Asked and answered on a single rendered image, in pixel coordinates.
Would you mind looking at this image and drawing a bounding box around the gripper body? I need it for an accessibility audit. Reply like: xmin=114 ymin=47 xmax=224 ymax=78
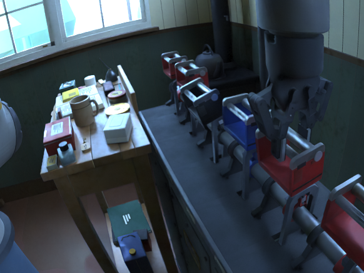
xmin=263 ymin=29 xmax=325 ymax=111

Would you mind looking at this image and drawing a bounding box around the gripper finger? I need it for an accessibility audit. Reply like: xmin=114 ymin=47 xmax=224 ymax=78
xmin=294 ymin=76 xmax=334 ymax=141
xmin=247 ymin=85 xmax=293 ymax=163

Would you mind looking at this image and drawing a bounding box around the blue lever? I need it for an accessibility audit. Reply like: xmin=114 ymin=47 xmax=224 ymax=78
xmin=210 ymin=93 xmax=259 ymax=177

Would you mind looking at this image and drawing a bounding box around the red lever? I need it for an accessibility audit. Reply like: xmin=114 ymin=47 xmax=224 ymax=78
xmin=251 ymin=127 xmax=326 ymax=245
xmin=174 ymin=59 xmax=210 ymax=116
xmin=293 ymin=174 xmax=364 ymax=273
xmin=161 ymin=50 xmax=189 ymax=106

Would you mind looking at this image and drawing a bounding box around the black lever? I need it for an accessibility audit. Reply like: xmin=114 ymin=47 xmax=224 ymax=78
xmin=179 ymin=77 xmax=223 ymax=147

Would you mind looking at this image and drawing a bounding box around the yellow round collar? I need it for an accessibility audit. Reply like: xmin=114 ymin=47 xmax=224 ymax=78
xmin=104 ymin=102 xmax=131 ymax=116

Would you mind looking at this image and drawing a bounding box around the wooden desk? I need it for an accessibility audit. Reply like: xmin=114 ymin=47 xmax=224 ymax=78
xmin=39 ymin=64 xmax=178 ymax=273

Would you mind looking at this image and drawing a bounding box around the black stove with pipe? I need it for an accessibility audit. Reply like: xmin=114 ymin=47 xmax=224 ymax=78
xmin=206 ymin=0 xmax=260 ymax=96

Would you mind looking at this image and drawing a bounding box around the dark grey kettle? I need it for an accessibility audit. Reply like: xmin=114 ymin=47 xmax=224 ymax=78
xmin=195 ymin=43 xmax=226 ymax=80

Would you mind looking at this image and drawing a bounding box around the white box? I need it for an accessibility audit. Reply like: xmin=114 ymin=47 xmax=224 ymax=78
xmin=102 ymin=112 xmax=134 ymax=145

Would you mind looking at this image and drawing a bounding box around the brown round tin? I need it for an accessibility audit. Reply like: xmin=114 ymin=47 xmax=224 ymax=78
xmin=106 ymin=90 xmax=128 ymax=105

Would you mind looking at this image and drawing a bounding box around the dark oil can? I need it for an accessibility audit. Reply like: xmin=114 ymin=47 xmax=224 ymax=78
xmin=99 ymin=58 xmax=119 ymax=83

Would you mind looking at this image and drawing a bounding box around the dark maroon small box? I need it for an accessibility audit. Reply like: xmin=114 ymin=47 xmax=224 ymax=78
xmin=102 ymin=80 xmax=115 ymax=96

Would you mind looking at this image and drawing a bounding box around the red small box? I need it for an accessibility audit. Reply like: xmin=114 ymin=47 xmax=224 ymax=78
xmin=137 ymin=229 xmax=153 ymax=253

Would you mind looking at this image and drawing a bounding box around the green book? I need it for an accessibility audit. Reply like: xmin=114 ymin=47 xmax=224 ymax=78
xmin=106 ymin=199 xmax=153 ymax=244

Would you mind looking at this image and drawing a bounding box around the open white register book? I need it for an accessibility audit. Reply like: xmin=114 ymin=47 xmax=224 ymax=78
xmin=53 ymin=84 xmax=106 ymax=119

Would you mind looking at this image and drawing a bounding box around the beige mug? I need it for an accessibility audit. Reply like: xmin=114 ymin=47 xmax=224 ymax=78
xmin=69 ymin=94 xmax=100 ymax=128

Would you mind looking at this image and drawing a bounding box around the blue box with yellow knob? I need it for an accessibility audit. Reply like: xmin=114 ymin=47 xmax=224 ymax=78
xmin=116 ymin=230 xmax=155 ymax=273

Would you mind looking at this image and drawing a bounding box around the green small tin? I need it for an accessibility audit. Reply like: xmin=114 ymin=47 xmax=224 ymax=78
xmin=58 ymin=79 xmax=77 ymax=93

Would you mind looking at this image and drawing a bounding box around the glass ink bottle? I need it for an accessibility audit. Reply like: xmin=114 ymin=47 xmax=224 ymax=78
xmin=56 ymin=140 xmax=77 ymax=167

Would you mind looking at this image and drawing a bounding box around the red box with label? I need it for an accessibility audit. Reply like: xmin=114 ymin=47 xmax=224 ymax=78
xmin=43 ymin=115 xmax=77 ymax=157

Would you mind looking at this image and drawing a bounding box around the white framed window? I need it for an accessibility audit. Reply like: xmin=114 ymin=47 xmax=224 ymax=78
xmin=0 ymin=0 xmax=159 ymax=73

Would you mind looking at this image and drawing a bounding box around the small yellow labelled box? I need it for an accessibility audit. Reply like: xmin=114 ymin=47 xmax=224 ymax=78
xmin=46 ymin=154 xmax=59 ymax=172

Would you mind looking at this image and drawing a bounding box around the dark grey lever frame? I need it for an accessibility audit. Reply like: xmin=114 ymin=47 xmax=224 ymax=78
xmin=138 ymin=105 xmax=364 ymax=273

